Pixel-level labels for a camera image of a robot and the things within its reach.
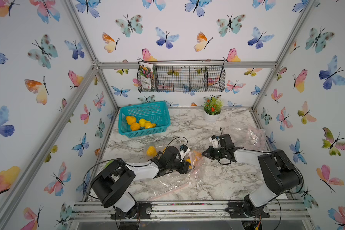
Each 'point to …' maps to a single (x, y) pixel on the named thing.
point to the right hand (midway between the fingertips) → (203, 152)
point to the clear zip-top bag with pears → (246, 136)
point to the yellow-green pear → (142, 122)
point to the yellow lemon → (148, 124)
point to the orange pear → (131, 120)
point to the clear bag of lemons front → (196, 161)
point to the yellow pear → (135, 126)
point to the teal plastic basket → (156, 112)
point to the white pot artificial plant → (212, 106)
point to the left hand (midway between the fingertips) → (193, 166)
